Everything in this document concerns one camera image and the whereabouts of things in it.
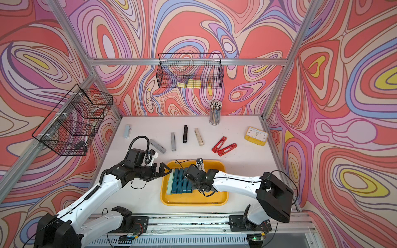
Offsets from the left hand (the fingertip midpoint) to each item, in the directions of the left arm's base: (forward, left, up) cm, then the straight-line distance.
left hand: (167, 173), depth 78 cm
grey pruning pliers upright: (+29, +2, -10) cm, 31 cm away
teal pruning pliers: (-4, -11, -8) cm, 14 cm away
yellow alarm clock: (+31, -56, -8) cm, 64 cm away
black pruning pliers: (+33, -6, -9) cm, 35 cm away
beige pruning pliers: (+31, -16, -9) cm, 36 cm away
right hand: (-3, -16, -9) cm, 18 cm away
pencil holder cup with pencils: (+44, -27, +1) cm, 52 cm away
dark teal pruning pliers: (-1, -3, -9) cm, 9 cm away
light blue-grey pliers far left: (+35, +35, -9) cm, 51 cm away
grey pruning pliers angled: (+23, +11, -9) cm, 27 cm away
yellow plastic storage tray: (+8, -25, -6) cm, 27 cm away
